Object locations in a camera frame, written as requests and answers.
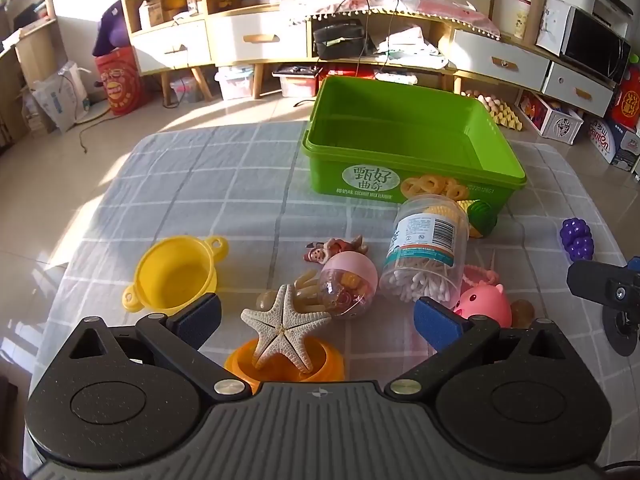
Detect grey checked tablecloth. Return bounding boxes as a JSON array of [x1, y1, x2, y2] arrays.
[[22, 121, 633, 466]]

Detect purple toy grapes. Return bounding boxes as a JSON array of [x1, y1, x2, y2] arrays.
[[559, 217, 596, 261]]

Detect tan octopus toy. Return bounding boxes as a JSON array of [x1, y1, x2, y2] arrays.
[[256, 269, 326, 316]]

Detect wooden bookshelf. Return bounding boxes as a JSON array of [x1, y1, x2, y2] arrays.
[[0, 0, 61, 146]]

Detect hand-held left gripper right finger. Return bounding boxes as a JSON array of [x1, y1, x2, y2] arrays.
[[383, 295, 572, 404]]

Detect pink capsule egg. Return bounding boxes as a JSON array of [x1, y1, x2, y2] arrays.
[[318, 252, 377, 320]]

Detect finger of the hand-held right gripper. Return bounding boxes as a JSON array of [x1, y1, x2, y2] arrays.
[[566, 257, 640, 311]]

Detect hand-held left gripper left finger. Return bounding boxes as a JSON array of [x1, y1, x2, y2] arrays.
[[67, 291, 253, 404]]

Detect white cardboard box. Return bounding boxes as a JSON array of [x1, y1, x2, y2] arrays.
[[517, 91, 583, 145]]

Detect red cardboard box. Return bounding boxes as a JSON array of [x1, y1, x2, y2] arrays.
[[612, 80, 640, 133]]

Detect yellow toy pot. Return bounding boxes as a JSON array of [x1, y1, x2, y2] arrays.
[[122, 236, 229, 314]]

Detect black bag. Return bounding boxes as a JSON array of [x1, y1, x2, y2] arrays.
[[313, 20, 368, 61]]

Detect black microwave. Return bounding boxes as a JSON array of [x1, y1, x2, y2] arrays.
[[560, 7, 632, 92]]

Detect pink fringed cloth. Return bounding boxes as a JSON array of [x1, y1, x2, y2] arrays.
[[280, 0, 501, 41]]

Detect egg tray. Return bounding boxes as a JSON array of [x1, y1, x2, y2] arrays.
[[462, 89, 523, 131]]

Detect white pink tumbler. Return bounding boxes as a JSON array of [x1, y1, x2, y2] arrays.
[[515, 0, 538, 38]]

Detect pink pig toy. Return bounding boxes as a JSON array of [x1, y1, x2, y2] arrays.
[[450, 262, 513, 331]]

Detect clear storage box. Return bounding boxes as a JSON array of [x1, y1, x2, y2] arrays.
[[215, 66, 256, 101]]

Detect purple cloth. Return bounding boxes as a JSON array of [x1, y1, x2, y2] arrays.
[[91, 0, 132, 57]]

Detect white wooden tv cabinet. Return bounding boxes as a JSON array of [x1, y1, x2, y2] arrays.
[[119, 0, 632, 118]]

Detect small brown figurine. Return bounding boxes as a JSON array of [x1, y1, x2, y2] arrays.
[[302, 235, 369, 266]]

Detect white plastic bag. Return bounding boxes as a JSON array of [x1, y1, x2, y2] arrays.
[[375, 25, 448, 68]]

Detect green plastic box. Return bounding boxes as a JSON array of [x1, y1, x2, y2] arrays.
[[301, 76, 527, 206]]

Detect white starfish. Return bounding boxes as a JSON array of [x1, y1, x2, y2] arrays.
[[241, 284, 333, 373]]

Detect clear cotton swab jar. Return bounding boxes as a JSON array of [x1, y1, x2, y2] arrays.
[[378, 195, 471, 303]]

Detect red bucket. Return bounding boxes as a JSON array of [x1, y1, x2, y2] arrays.
[[95, 46, 146, 116]]

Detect orange toy lid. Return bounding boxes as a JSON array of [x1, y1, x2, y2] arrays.
[[223, 336, 346, 395]]

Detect brown round object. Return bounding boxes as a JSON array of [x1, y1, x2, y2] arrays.
[[510, 299, 536, 328]]

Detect white paper bag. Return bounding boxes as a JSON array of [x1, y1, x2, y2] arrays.
[[32, 62, 91, 131]]

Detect toy corn cob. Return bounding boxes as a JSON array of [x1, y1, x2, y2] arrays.
[[457, 199, 498, 238]]

